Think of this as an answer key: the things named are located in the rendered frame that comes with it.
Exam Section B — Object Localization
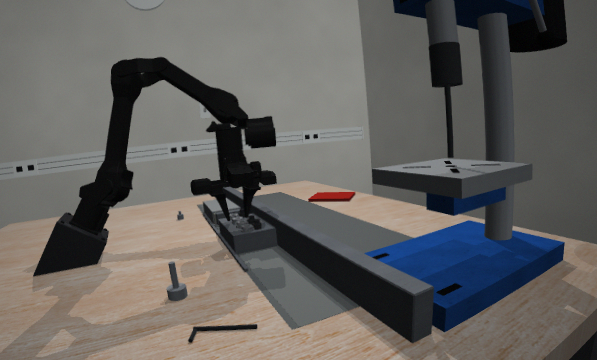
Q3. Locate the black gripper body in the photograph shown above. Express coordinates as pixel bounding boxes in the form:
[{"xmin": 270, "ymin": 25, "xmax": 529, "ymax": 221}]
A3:
[{"xmin": 191, "ymin": 150, "xmax": 277, "ymax": 195}]

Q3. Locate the black l-shaped rod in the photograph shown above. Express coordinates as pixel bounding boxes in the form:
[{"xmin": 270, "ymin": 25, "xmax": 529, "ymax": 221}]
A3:
[{"xmin": 188, "ymin": 324, "xmax": 257, "ymax": 343}]

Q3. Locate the blue drill press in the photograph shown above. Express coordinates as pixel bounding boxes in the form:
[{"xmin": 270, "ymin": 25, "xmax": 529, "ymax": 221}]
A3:
[{"xmin": 364, "ymin": 0, "xmax": 567, "ymax": 332}]

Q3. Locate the grey flanged pin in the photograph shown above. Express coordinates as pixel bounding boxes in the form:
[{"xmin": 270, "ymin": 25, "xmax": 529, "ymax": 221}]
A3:
[{"xmin": 166, "ymin": 262, "xmax": 188, "ymax": 301}]

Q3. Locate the dark grey long rectangular bar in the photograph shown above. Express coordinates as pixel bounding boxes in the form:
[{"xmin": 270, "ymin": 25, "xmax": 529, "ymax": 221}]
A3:
[{"xmin": 249, "ymin": 198, "xmax": 434, "ymax": 343}]

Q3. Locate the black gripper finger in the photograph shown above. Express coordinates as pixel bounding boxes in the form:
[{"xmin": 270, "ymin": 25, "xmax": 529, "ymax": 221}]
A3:
[
  {"xmin": 243, "ymin": 186, "xmax": 261, "ymax": 218},
  {"xmin": 209, "ymin": 192, "xmax": 230, "ymax": 221}
]

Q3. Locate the red flat square tile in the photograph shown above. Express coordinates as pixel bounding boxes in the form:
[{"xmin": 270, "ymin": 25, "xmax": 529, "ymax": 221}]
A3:
[{"xmin": 308, "ymin": 192, "xmax": 355, "ymax": 202}]

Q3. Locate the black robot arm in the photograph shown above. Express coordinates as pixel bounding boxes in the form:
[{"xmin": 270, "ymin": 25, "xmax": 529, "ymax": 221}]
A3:
[{"xmin": 69, "ymin": 57, "xmax": 276, "ymax": 235}]

